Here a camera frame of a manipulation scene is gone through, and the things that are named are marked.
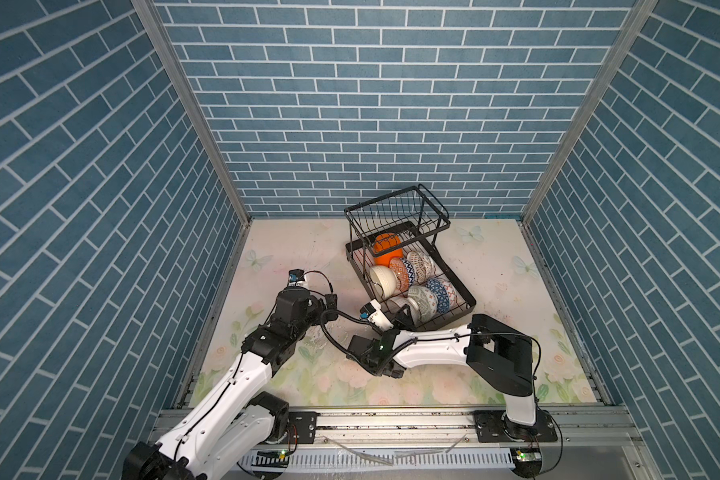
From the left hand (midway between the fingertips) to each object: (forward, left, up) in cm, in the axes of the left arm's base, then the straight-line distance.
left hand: (325, 298), depth 81 cm
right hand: (-1, -22, -5) cm, 23 cm away
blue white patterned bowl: (+5, -36, -12) cm, 38 cm away
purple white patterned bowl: (-1, -25, -6) cm, 26 cm away
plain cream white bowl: (+9, -17, -4) cm, 19 cm away
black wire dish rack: (+27, -27, +5) cm, 39 cm away
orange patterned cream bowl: (+18, -22, -9) cm, 29 cm away
